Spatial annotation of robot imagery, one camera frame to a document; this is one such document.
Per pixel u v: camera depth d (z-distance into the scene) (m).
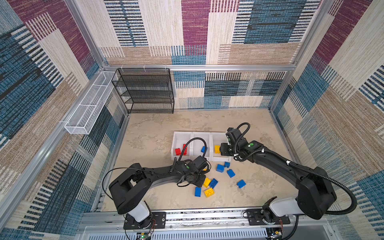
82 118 0.93
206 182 0.83
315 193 0.41
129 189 0.44
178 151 0.97
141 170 0.48
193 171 0.67
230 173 0.89
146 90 1.10
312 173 0.44
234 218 0.76
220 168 0.89
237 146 0.65
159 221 0.73
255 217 0.73
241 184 0.85
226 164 0.89
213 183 0.85
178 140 1.02
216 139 0.94
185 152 0.96
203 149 0.98
